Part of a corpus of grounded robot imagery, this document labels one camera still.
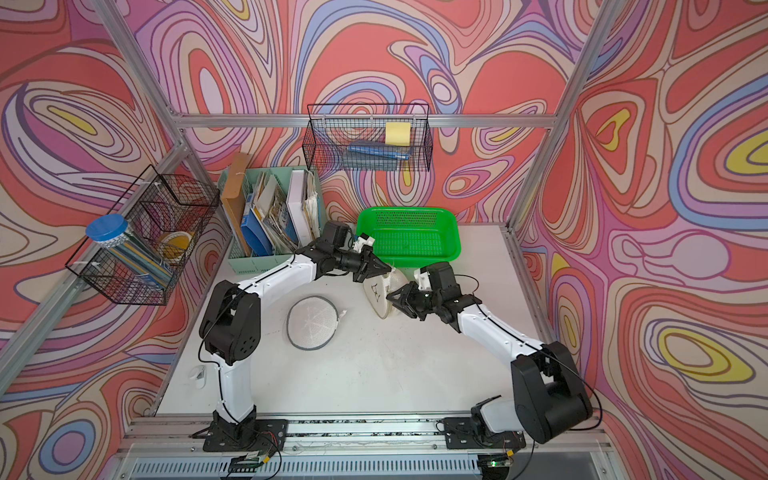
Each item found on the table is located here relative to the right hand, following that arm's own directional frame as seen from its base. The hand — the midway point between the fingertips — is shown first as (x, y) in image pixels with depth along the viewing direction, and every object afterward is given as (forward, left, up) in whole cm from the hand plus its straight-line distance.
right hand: (391, 306), depth 83 cm
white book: (+29, +28, +13) cm, 42 cm away
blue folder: (+24, +42, +6) cm, 49 cm away
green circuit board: (-34, +36, -14) cm, 52 cm away
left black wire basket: (+18, +59, +21) cm, 65 cm away
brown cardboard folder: (+25, +44, +20) cm, 55 cm away
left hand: (+8, -1, +7) cm, 10 cm away
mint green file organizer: (+29, +37, +11) cm, 48 cm away
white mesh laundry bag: (-1, +23, -5) cm, 24 cm away
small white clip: (-14, +53, -8) cm, 55 cm away
